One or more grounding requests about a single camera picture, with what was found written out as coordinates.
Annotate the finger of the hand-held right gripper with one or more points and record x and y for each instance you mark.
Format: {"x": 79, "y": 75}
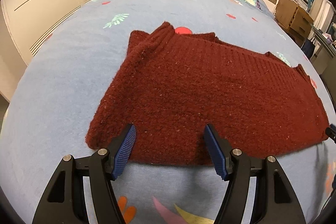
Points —
{"x": 332, "y": 133}

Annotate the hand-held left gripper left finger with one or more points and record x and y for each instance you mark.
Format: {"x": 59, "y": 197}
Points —
{"x": 126, "y": 148}

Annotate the bed with blue patterned cover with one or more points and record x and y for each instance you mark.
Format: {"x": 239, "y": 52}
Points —
{"x": 65, "y": 69}

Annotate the grey wall switch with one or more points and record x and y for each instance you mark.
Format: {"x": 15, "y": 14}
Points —
{"x": 272, "y": 0}

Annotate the desk with glass top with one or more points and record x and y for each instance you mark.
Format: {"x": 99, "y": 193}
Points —
{"x": 324, "y": 41}

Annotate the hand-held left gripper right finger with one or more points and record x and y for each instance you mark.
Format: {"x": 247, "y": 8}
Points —
{"x": 216, "y": 153}

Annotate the dark red knit sweater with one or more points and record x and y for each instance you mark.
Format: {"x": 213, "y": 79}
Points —
{"x": 197, "y": 87}

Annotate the dark blue bag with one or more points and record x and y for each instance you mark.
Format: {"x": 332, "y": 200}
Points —
{"x": 308, "y": 49}

